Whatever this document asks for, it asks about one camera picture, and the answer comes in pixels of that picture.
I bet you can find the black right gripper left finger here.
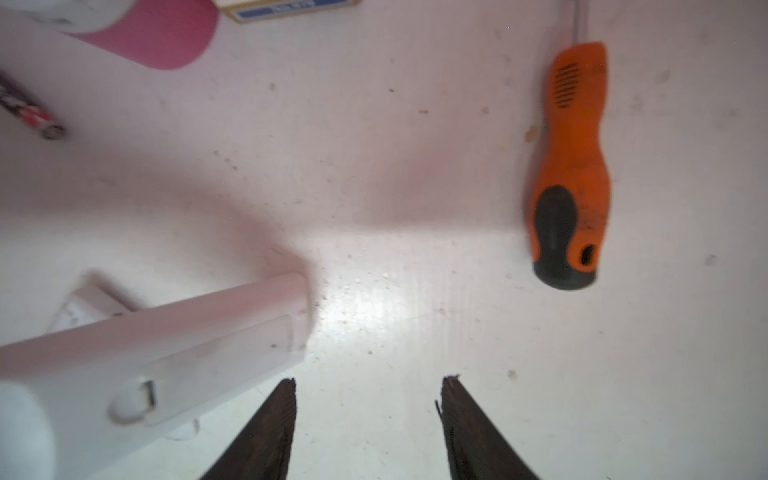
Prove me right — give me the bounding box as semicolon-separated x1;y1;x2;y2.
201;378;297;480

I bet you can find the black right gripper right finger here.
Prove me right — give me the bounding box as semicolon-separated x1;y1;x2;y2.
436;376;539;480

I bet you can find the white remote with coloured buttons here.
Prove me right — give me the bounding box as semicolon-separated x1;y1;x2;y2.
1;273;310;479

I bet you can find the white remote with back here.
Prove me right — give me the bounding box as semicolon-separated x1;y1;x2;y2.
48;286;131;333

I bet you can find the orange handled screwdriver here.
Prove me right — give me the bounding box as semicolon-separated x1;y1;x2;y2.
527;1;611;291

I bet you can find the black red AAA battery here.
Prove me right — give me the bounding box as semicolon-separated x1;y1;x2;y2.
1;74;67;140

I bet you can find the pink round speaker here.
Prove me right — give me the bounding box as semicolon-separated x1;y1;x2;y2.
1;0;220;70

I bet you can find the small purple card box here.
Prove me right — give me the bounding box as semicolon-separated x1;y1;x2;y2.
212;0;359;24

